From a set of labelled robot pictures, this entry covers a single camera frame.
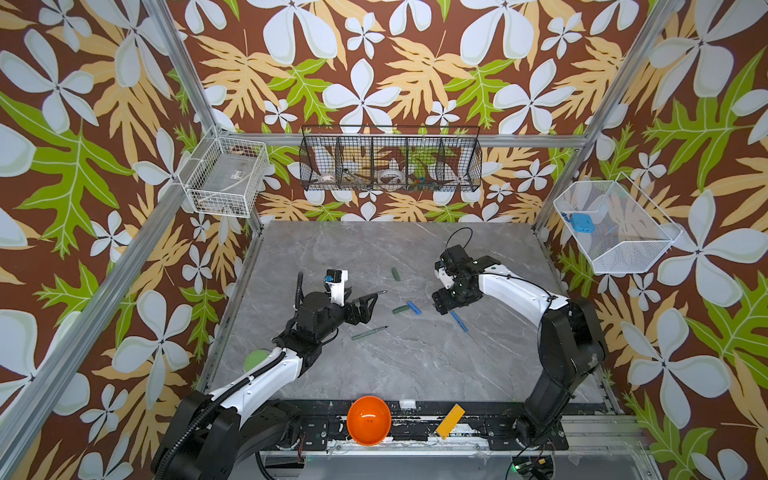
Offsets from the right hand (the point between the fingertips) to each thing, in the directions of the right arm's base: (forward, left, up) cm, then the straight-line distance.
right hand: (445, 302), depth 91 cm
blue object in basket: (+15, -39, +19) cm, 46 cm away
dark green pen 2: (-7, +24, -6) cm, 26 cm away
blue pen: (-4, -5, -6) cm, 9 cm away
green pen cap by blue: (+2, +14, -7) cm, 16 cm away
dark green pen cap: (+15, +15, -6) cm, 21 cm away
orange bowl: (-31, +24, -6) cm, 40 cm away
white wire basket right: (+7, -47, +23) cm, 52 cm away
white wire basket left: (+27, +66, +28) cm, 77 cm away
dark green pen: (-5, +22, +13) cm, 26 cm away
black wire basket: (+40, +17, +25) cm, 50 cm away
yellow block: (-31, +2, -7) cm, 32 cm away
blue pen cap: (+2, +9, -7) cm, 11 cm away
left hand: (-2, +25, +11) cm, 28 cm away
